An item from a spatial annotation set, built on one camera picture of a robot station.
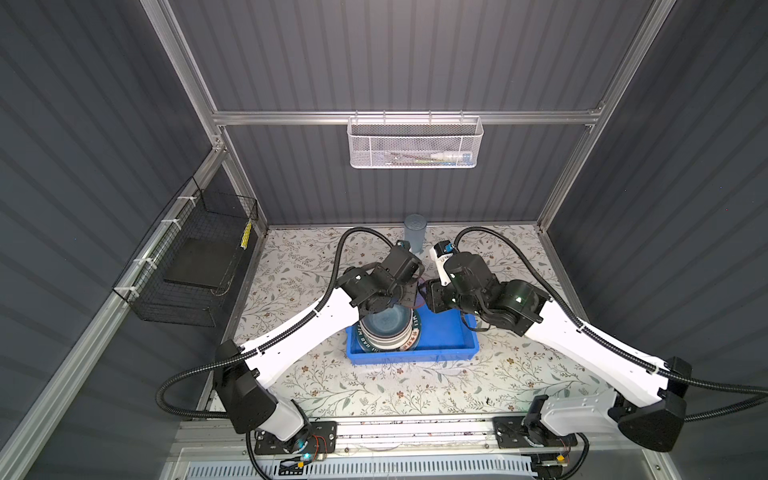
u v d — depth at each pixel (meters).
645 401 0.40
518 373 0.84
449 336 0.89
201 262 0.75
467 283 0.51
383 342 0.81
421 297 0.68
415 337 0.86
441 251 0.61
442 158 0.91
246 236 0.83
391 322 0.85
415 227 1.09
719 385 0.38
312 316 0.46
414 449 0.73
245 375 0.40
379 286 0.53
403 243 0.66
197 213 0.80
